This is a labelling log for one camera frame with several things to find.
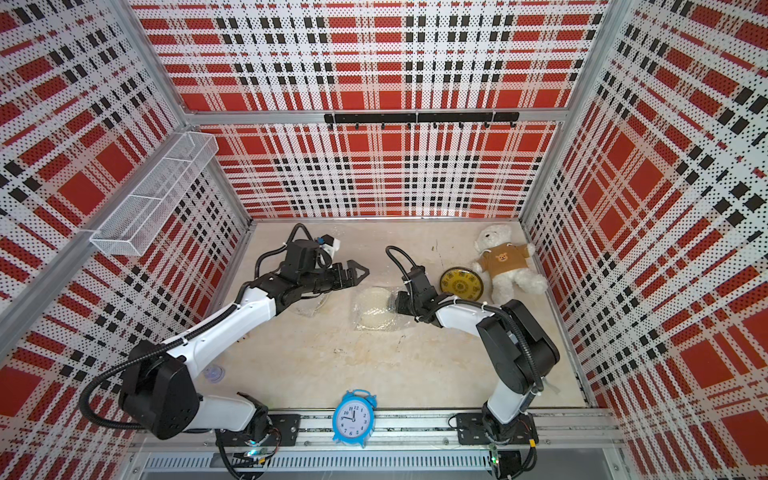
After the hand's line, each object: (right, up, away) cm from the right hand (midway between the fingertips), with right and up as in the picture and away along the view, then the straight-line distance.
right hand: (404, 301), depth 94 cm
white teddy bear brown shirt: (+34, +12, +5) cm, 37 cm away
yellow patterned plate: (+20, +5, +8) cm, 22 cm away
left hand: (-12, +9, -12) cm, 19 cm away
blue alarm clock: (-13, -25, -20) cm, 35 cm away
